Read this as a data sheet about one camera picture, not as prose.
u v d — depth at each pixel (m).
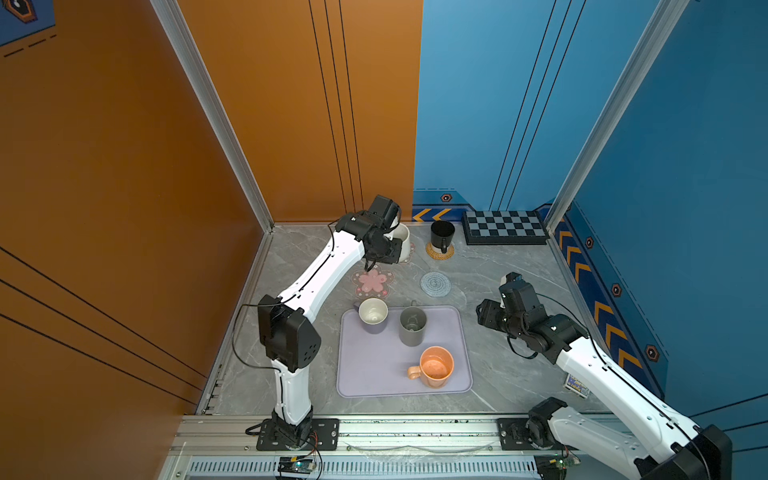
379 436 0.75
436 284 1.02
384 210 0.65
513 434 0.72
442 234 1.03
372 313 0.92
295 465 0.71
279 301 0.48
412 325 0.89
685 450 0.38
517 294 0.58
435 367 0.82
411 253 1.12
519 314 0.58
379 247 0.71
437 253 1.09
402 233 0.85
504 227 1.16
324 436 0.74
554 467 0.70
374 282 1.03
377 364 0.86
